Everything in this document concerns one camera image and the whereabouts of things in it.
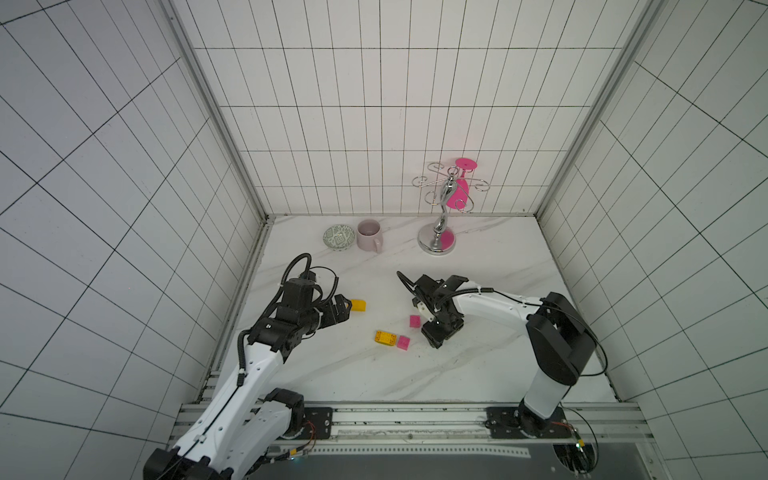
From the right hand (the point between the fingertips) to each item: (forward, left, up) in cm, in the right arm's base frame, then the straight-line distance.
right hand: (437, 331), depth 88 cm
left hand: (-2, +29, +12) cm, 31 cm away
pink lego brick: (+2, +7, 0) cm, 7 cm away
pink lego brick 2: (-4, +10, 0) cm, 11 cm away
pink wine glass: (+41, -7, +18) cm, 45 cm away
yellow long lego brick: (-4, +15, +1) cm, 15 cm away
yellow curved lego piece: (+7, +25, -1) cm, 26 cm away
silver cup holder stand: (+36, -2, +1) cm, 36 cm away
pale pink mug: (+31, +24, +7) cm, 40 cm away
